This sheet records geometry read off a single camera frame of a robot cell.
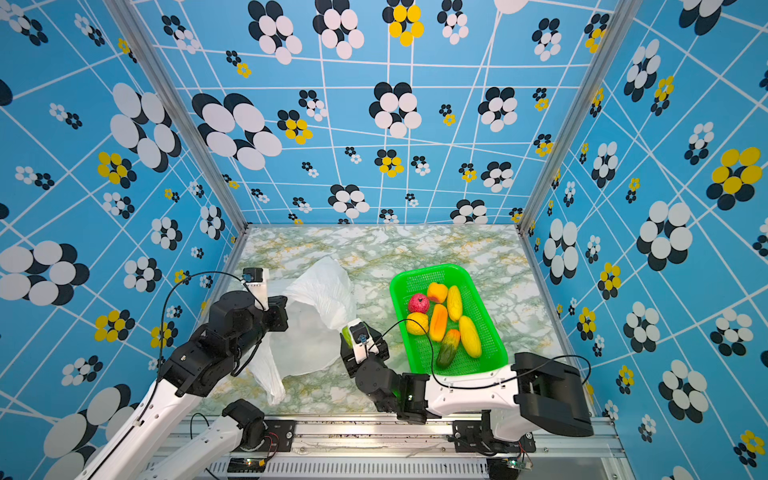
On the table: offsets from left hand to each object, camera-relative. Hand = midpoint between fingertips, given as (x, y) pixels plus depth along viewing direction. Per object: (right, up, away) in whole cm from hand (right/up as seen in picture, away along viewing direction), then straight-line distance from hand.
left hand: (289, 296), depth 71 cm
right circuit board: (+55, -38, -3) cm, 67 cm away
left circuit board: (-11, -42, +1) cm, 43 cm away
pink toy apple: (+33, -5, +20) cm, 39 cm away
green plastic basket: (+34, -18, +15) cm, 41 cm away
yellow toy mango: (+45, -5, +22) cm, 50 cm away
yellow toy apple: (+40, -2, +25) cm, 47 cm away
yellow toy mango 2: (+48, -14, +14) cm, 51 cm away
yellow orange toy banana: (+39, -10, +17) cm, 44 cm away
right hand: (+16, -9, +1) cm, 18 cm away
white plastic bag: (+7, -3, +5) cm, 9 cm away
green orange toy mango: (+41, -17, +12) cm, 46 cm away
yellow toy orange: (+31, -11, +14) cm, 36 cm away
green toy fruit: (+16, -6, -11) cm, 20 cm away
